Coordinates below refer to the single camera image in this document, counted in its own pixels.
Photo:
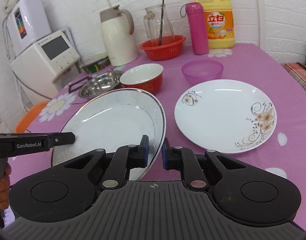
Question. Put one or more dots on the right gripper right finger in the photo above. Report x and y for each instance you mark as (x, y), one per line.
(184, 160)

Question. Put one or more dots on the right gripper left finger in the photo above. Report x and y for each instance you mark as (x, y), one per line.
(125, 158)

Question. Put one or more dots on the white marbled gold-rim plate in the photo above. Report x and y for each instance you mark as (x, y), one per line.
(116, 118)

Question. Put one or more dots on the red white ceramic bowl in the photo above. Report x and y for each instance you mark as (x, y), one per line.
(148, 77)

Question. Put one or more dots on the purple plastic bowl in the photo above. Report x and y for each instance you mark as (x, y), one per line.
(198, 71)

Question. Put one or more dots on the left hand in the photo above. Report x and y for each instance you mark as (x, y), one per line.
(5, 188)

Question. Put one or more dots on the orange chair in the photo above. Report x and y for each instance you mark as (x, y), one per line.
(28, 118)

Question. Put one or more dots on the white floral plate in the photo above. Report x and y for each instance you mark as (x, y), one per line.
(228, 116)

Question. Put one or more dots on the stainless steel bowl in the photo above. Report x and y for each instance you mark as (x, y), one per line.
(101, 84)

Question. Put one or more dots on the white appliance with screen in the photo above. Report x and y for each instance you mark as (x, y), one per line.
(46, 66)

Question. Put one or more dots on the instant noodle bowl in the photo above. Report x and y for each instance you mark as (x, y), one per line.
(95, 63)

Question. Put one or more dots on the red plastic colander basket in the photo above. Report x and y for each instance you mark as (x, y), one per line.
(171, 47)

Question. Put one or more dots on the white water purifier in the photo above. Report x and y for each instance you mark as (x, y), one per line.
(25, 24)

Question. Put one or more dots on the cream thermos jug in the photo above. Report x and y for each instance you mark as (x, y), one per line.
(117, 28)

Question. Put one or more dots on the glass pitcher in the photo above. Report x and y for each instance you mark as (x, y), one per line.
(152, 22)

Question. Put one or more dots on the black stirring stick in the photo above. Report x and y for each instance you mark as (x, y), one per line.
(161, 24)

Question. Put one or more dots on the pink thermos bottle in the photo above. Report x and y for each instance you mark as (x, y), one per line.
(197, 25)

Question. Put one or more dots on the yellow detergent bottle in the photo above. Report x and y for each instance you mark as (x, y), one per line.
(219, 23)

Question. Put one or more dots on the plaid cloth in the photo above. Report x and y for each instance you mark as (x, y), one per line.
(298, 72)

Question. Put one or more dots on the black plastic frame piece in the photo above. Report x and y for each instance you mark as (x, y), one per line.
(72, 87)

